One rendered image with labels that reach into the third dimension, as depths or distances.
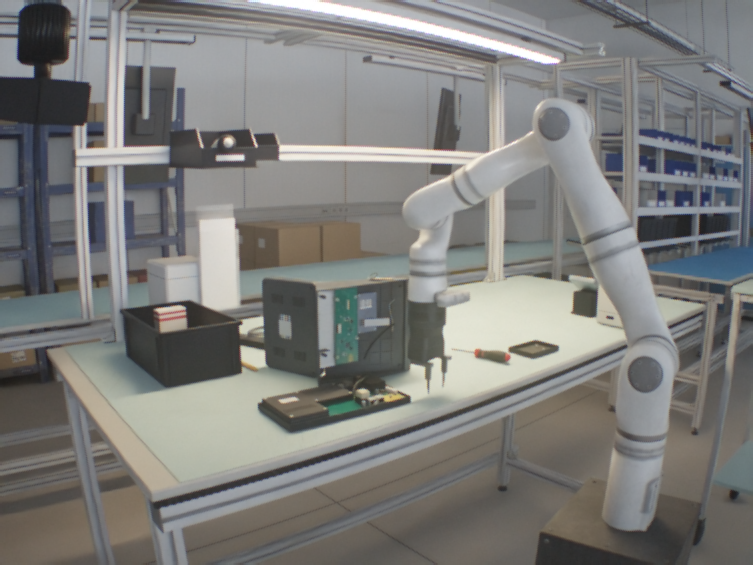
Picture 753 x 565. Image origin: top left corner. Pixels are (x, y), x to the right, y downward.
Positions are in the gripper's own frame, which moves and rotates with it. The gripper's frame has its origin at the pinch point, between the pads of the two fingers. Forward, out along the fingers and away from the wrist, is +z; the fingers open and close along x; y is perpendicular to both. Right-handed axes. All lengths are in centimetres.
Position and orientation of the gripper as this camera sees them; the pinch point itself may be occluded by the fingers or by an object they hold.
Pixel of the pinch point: (435, 389)
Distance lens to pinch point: 123.0
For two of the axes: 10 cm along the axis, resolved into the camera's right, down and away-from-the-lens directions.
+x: -6.4, 1.3, -7.6
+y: -7.7, -1.1, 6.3
